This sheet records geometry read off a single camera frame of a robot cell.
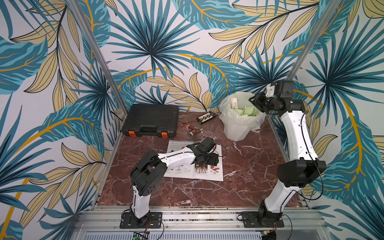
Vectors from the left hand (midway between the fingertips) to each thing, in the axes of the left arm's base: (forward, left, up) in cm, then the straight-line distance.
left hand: (213, 162), depth 88 cm
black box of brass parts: (+40, +3, -4) cm, 40 cm away
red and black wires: (+34, +17, -6) cm, 38 cm away
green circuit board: (-36, +38, -8) cm, 53 cm away
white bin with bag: (+16, -13, +23) cm, 31 cm away
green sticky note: (+30, -23, +13) cm, 40 cm away
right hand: (+22, -18, +29) cm, 41 cm away
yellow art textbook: (-4, 0, -6) cm, 7 cm away
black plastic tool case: (+32, +42, 0) cm, 53 cm away
